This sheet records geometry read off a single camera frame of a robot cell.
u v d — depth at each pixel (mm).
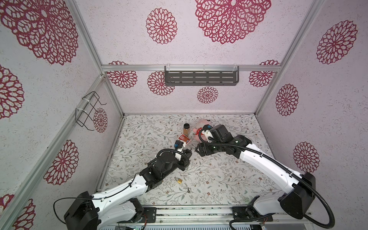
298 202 393
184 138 1030
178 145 624
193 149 730
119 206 586
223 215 761
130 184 501
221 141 572
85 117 763
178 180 856
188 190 830
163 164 548
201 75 945
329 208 357
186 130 1003
